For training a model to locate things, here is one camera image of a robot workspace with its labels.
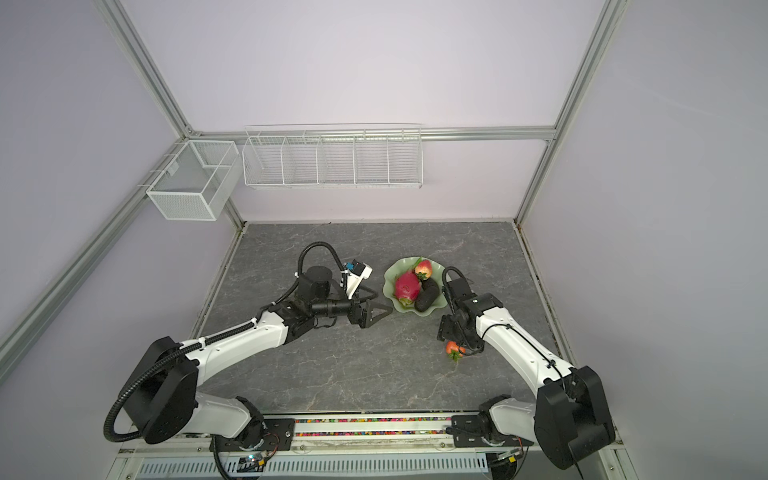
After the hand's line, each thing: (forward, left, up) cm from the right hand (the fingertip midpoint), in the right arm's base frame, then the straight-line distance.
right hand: (457, 339), depth 83 cm
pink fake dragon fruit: (+16, +14, +3) cm, 21 cm away
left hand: (+4, +20, +13) cm, 24 cm away
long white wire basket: (+54, +39, +25) cm, 71 cm away
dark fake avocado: (+16, +7, -1) cm, 17 cm away
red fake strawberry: (+23, +9, +3) cm, 24 cm away
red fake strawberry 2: (-2, +1, -2) cm, 3 cm away
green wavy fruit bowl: (+26, +17, -1) cm, 32 cm away
